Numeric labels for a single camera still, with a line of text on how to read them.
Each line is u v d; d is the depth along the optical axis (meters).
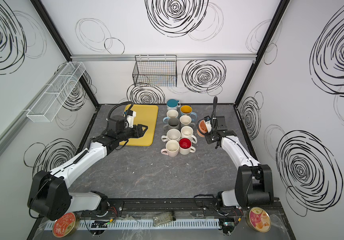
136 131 0.72
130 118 0.74
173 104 1.13
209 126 0.80
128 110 0.72
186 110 1.05
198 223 0.71
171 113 1.05
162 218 0.68
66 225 0.67
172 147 0.91
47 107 0.73
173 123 0.97
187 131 1.01
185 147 0.93
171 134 0.95
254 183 0.43
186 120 1.02
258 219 0.68
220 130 0.68
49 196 0.40
